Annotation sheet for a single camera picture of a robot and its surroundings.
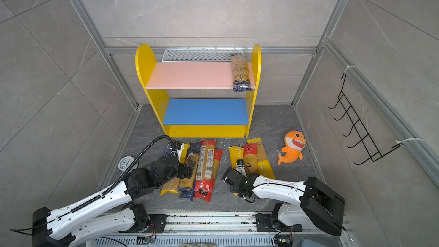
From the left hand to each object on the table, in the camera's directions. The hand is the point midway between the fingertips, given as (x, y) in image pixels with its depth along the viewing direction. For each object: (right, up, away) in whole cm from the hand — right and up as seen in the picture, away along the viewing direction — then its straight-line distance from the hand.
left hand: (187, 157), depth 75 cm
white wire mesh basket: (-1, +54, +22) cm, 59 cm away
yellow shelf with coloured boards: (+2, +18, +17) cm, 25 cm away
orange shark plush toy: (+56, +5, +16) cm, 58 cm away
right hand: (+23, -16, +10) cm, 29 cm away
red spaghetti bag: (+14, -2, +18) cm, 23 cm away
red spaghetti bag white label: (+7, -9, +8) cm, 14 cm away
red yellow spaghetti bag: (+31, -3, +15) cm, 34 cm away
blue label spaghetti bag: (-1, -14, +4) cm, 15 cm away
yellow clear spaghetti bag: (+38, -8, +13) cm, 41 cm away
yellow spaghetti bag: (+23, -2, +18) cm, 29 cm away
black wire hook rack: (+70, +8, -12) cm, 72 cm away
